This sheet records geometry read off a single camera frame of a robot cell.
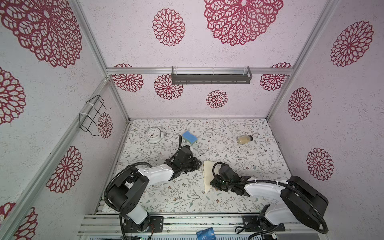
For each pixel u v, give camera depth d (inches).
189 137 43.0
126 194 17.5
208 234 28.2
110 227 29.0
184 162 28.0
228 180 26.8
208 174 34.4
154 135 41.7
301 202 16.8
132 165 18.5
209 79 34.2
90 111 30.2
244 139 40.9
